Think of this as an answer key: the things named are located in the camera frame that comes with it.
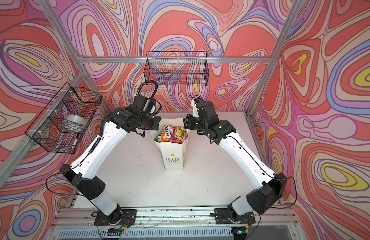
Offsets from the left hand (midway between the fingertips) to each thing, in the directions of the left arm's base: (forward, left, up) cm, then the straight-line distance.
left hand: (160, 122), depth 74 cm
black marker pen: (-8, +42, -5) cm, 43 cm away
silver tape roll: (0, +42, +2) cm, 42 cm away
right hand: (-1, -12, +1) cm, 12 cm away
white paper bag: (-10, -6, -14) cm, 18 cm away
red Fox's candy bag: (0, -5, -10) cm, 12 cm away
